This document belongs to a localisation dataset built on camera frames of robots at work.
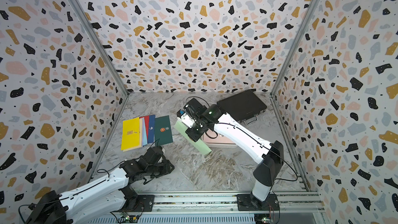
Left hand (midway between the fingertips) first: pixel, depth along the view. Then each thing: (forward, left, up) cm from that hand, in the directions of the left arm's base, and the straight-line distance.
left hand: (175, 168), depth 81 cm
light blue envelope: (+21, +22, -4) cm, 31 cm away
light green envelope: (+7, -13, +14) cm, 20 cm away
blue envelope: (+26, +19, -4) cm, 32 cm away
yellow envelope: (+23, +31, -4) cm, 39 cm away
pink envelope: (+3, -20, +28) cm, 34 cm away
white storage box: (+13, -23, +1) cm, 27 cm away
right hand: (+11, -10, +17) cm, 22 cm away
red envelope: (+34, +24, -4) cm, 42 cm away
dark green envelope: (+26, +12, -4) cm, 28 cm away
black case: (+42, -44, 0) cm, 60 cm away
